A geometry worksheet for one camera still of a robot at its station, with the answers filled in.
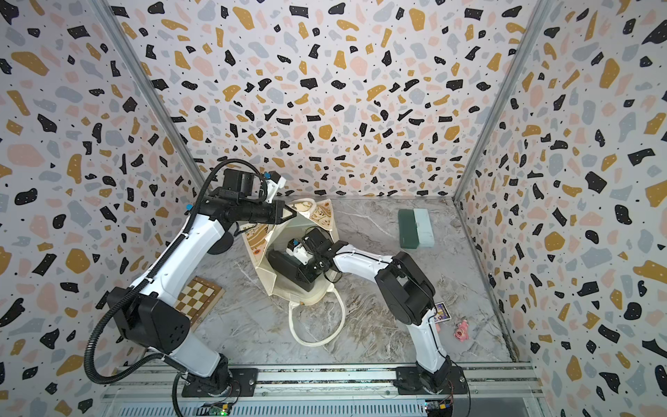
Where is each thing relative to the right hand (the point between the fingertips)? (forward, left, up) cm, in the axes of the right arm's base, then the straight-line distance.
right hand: (301, 273), depth 91 cm
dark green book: (+27, -42, -8) cm, 51 cm away
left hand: (+7, -2, +24) cm, 25 cm away
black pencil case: (0, +3, +5) cm, 6 cm away
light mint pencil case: (+26, -48, -5) cm, 55 cm away
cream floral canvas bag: (-13, -6, -7) cm, 16 cm away
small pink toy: (-17, -53, -5) cm, 56 cm away
